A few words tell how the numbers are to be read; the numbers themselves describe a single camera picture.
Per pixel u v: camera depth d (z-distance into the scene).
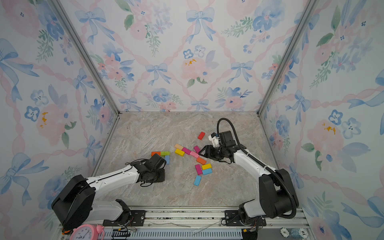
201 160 0.95
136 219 0.73
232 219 0.74
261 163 0.50
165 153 0.97
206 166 0.92
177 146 1.00
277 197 0.43
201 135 1.06
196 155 0.95
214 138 0.81
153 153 0.97
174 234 0.70
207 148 0.77
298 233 0.66
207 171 0.90
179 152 0.97
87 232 0.69
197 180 0.86
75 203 0.41
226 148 0.69
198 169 0.90
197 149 0.99
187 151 0.98
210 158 0.76
